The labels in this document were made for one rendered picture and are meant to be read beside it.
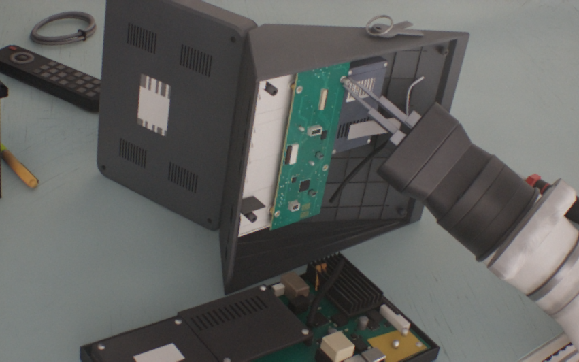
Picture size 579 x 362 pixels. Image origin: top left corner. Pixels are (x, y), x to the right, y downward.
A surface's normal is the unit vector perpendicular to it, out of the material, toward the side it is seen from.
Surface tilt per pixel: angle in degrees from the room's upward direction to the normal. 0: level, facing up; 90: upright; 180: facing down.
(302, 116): 90
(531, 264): 78
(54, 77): 0
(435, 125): 54
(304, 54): 0
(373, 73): 90
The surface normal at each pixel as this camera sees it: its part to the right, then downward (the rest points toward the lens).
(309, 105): 0.61, 0.50
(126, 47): -0.53, 0.39
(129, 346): 0.15, -0.84
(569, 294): -0.31, 0.22
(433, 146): -0.05, -0.09
